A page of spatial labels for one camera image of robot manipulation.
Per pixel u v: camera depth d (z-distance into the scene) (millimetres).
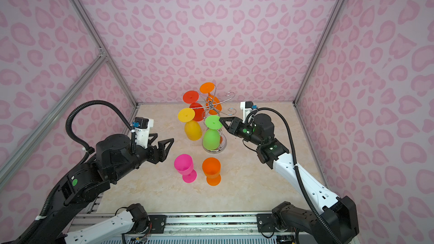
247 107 651
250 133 607
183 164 795
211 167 770
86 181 386
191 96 775
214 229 725
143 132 502
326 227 360
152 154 511
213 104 765
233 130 609
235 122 617
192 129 795
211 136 736
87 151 441
